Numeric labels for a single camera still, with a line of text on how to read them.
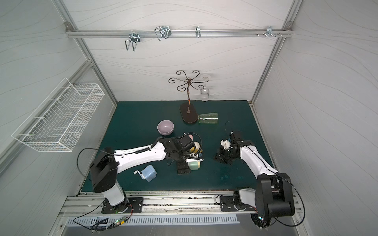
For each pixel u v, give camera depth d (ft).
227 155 2.41
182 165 2.31
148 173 2.51
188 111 3.73
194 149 2.20
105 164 1.64
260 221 2.36
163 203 2.46
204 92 3.18
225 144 2.68
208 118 3.36
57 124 2.22
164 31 2.50
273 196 1.34
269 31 2.51
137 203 2.42
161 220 2.30
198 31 2.43
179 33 2.58
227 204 2.41
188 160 2.28
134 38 2.57
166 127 3.32
